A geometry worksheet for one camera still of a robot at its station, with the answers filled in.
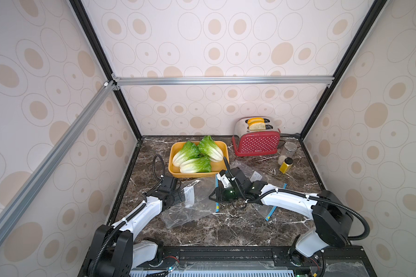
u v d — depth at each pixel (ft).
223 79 2.93
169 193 2.17
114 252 1.32
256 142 3.27
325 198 1.53
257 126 3.26
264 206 1.95
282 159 3.35
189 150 3.28
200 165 3.10
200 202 2.94
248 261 2.40
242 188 2.12
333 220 1.43
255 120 3.27
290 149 3.12
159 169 3.39
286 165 3.17
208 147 3.31
